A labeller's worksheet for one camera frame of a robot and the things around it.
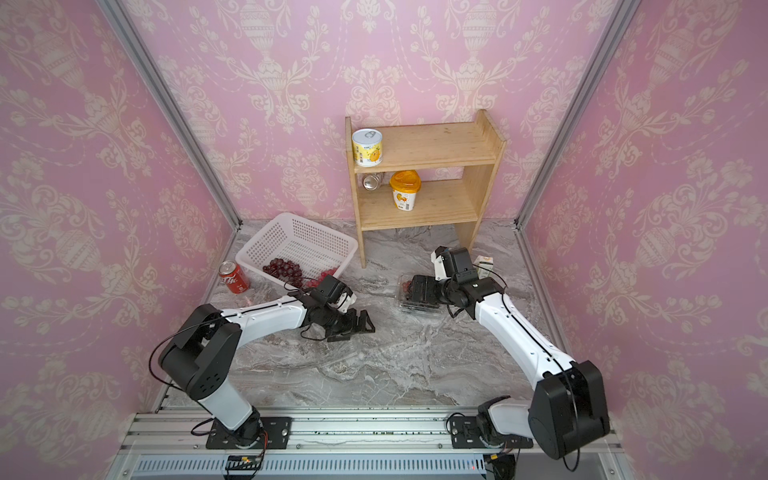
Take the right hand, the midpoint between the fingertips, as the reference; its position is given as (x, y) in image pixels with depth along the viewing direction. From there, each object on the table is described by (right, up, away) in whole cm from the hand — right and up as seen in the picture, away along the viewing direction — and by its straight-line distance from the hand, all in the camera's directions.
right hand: (423, 288), depth 83 cm
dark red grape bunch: (-44, +4, +17) cm, 48 cm away
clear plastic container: (-2, -7, +11) cm, 13 cm away
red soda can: (-59, +2, +11) cm, 60 cm away
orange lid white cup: (-5, +30, +5) cm, 31 cm away
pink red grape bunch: (-34, 0, +16) cm, 38 cm away
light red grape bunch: (-4, -2, +16) cm, 17 cm away
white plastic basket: (-38, +11, +29) cm, 49 cm away
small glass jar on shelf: (-15, +33, +11) cm, 38 cm away
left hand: (-17, -14, +4) cm, 22 cm away
